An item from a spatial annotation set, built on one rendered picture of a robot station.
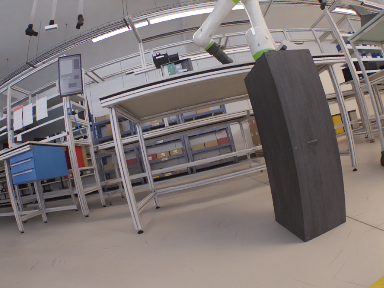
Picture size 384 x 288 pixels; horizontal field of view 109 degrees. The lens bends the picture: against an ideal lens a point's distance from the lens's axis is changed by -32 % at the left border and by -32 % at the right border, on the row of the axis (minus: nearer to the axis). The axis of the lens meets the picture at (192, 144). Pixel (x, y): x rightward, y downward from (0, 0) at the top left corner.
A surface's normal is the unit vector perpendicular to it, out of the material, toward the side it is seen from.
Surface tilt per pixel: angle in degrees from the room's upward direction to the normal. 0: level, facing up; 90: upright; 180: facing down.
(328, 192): 90
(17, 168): 90
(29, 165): 90
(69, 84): 101
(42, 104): 88
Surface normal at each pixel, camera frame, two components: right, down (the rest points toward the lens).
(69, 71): 0.44, 0.04
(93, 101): -0.01, -0.05
